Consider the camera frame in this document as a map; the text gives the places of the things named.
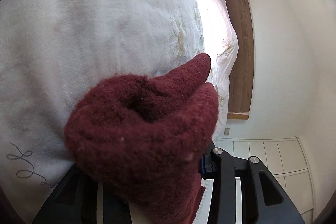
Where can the floral white duvet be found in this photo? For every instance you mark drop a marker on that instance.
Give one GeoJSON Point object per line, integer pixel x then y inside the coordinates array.
{"type": "Point", "coordinates": [92, 42]}

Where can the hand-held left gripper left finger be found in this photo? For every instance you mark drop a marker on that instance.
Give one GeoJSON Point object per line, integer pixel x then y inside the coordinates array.
{"type": "Point", "coordinates": [65, 192]}

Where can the wooden headboard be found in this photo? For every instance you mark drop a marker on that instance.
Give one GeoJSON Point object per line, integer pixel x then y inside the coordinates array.
{"type": "Point", "coordinates": [240, 56]}

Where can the wall switch panel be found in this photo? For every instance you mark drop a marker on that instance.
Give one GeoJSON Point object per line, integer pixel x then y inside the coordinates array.
{"type": "Point", "coordinates": [226, 132]}

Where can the dark red knit sweater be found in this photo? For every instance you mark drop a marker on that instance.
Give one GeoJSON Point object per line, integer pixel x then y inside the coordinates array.
{"type": "Point", "coordinates": [141, 134]}

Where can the white wardrobe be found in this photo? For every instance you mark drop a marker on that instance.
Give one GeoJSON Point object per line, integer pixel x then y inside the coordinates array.
{"type": "Point", "coordinates": [275, 161]}

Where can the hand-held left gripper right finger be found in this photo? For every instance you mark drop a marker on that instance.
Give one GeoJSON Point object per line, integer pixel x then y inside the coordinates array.
{"type": "Point", "coordinates": [207, 168]}

